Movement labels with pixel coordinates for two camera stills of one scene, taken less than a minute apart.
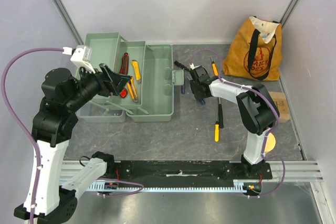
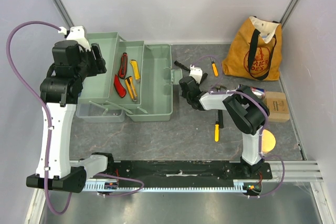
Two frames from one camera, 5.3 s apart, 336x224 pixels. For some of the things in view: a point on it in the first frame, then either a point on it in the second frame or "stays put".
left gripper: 116,82 to 98,66
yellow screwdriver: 214,68 stays put
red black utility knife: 124,66 stays put
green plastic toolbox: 149,96 stays put
